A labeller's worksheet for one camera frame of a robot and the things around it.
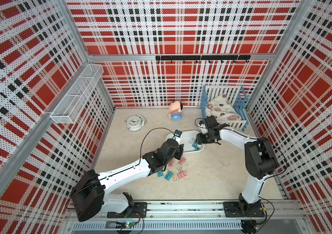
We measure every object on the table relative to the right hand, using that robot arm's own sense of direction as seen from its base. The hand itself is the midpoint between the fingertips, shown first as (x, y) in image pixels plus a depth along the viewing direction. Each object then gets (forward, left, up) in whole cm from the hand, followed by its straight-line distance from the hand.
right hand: (201, 139), depth 95 cm
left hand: (-9, +13, +11) cm, 19 cm away
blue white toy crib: (+36, -33, +3) cm, 49 cm away
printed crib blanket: (+32, -19, -3) cm, 37 cm away
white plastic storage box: (+4, +8, -6) cm, 11 cm away
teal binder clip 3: (-22, +22, -4) cm, 31 cm away
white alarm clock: (+15, +46, 0) cm, 49 cm away
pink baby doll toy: (+26, +17, +1) cm, 31 cm away
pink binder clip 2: (-13, +13, -5) cm, 19 cm away
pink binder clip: (-14, +20, -4) cm, 25 cm away
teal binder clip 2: (-3, +4, -4) cm, 6 cm away
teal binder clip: (-21, +26, -3) cm, 34 cm away
